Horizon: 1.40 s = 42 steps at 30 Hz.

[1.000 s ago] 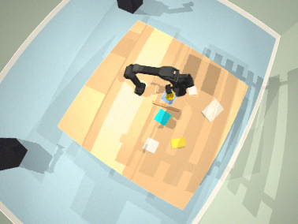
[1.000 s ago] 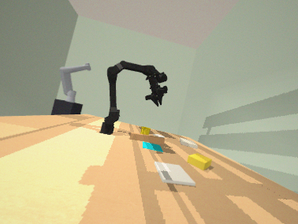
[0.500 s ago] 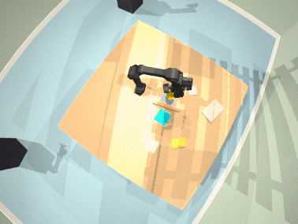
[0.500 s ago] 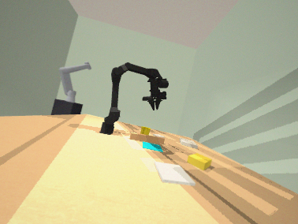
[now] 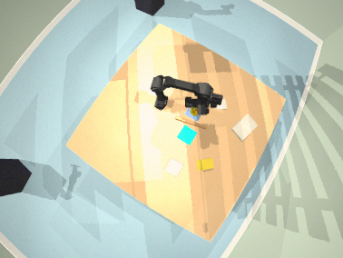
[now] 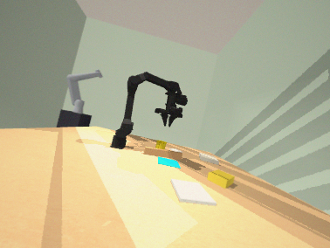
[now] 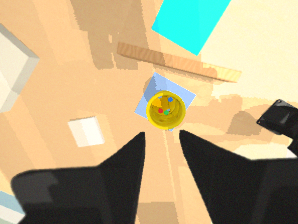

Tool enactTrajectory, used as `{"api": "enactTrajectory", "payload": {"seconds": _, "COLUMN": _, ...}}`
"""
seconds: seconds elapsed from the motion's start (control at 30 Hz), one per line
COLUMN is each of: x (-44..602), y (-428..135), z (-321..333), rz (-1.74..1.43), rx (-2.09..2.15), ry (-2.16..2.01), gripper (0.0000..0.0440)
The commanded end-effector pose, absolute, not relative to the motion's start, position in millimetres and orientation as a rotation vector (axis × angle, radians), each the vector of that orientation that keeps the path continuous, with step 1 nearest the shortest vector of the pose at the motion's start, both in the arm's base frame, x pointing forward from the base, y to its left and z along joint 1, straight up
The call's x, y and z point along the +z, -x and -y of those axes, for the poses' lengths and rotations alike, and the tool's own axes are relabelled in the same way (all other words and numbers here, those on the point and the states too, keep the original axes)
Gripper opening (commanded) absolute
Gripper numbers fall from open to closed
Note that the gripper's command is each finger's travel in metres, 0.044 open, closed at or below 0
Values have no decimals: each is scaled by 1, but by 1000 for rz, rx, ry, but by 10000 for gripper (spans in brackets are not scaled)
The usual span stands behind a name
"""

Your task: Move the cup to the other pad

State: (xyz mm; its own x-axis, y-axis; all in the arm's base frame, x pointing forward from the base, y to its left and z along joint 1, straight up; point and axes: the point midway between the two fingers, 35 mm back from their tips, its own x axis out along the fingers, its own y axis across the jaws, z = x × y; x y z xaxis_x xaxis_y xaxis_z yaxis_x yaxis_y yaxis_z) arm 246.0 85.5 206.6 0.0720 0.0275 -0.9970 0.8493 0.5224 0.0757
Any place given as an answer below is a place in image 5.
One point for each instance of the yellow block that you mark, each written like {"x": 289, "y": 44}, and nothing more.
{"x": 204, "y": 164}

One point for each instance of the yellow translucent cup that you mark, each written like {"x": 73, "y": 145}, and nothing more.
{"x": 193, "y": 112}

